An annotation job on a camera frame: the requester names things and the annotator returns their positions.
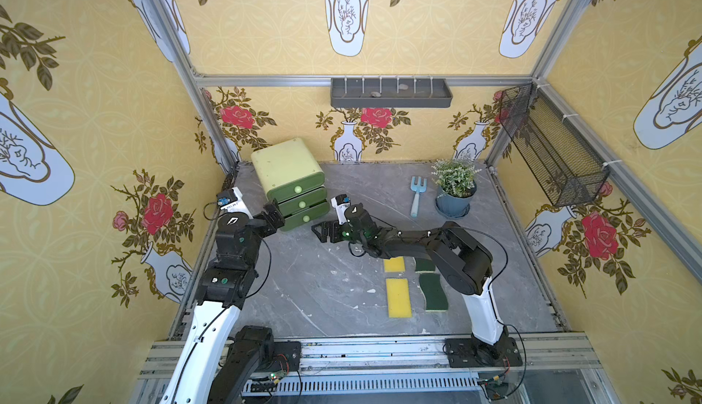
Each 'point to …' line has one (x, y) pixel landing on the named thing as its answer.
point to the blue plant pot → (452, 207)
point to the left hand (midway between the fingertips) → (266, 205)
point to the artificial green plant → (455, 176)
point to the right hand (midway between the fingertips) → (320, 231)
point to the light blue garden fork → (418, 187)
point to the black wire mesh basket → (564, 165)
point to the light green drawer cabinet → (291, 175)
